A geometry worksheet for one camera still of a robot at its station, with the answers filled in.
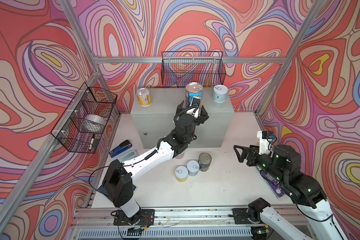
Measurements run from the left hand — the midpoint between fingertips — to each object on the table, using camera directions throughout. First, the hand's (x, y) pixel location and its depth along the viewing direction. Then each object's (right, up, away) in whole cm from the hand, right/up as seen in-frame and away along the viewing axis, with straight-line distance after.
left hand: (195, 103), depth 71 cm
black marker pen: (-51, -19, +2) cm, 54 cm away
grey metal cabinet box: (-26, -11, +17) cm, 33 cm away
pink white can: (-7, -30, +22) cm, 38 cm away
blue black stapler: (-45, -25, +26) cm, 57 cm away
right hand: (+21, -22, -5) cm, 31 cm away
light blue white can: (0, -35, +14) cm, 38 cm away
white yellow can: (-7, -38, +12) cm, 40 cm away
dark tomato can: (+6, -30, +12) cm, 33 cm away
